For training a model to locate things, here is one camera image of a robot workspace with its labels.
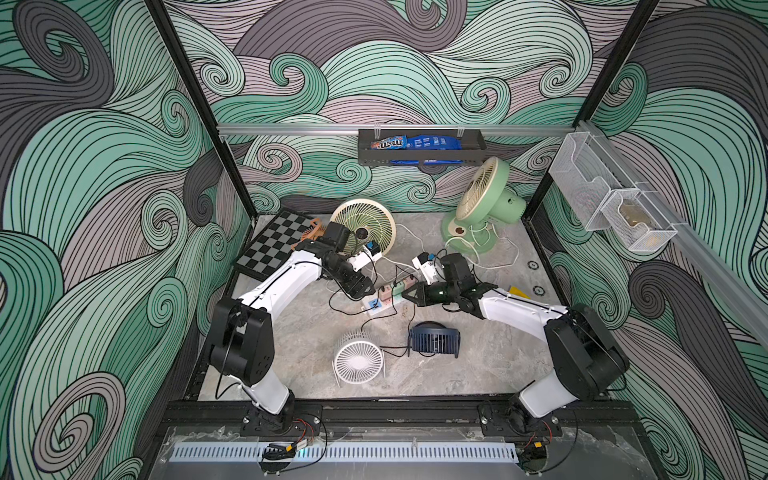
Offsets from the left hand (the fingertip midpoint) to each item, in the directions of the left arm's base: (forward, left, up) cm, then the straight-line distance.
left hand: (365, 278), depth 85 cm
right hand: (-3, -12, -4) cm, 13 cm away
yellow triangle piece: (+4, -51, -15) cm, 53 cm away
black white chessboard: (+21, +35, -10) cm, 42 cm away
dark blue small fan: (-15, -20, -7) cm, 26 cm away
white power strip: (-2, -6, -7) cm, 9 cm away
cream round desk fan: (+21, 0, +2) cm, 21 cm away
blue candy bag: (+37, -16, +22) cm, 46 cm away
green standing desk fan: (+18, -35, +14) cm, 42 cm away
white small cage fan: (-22, +1, -4) cm, 22 cm away
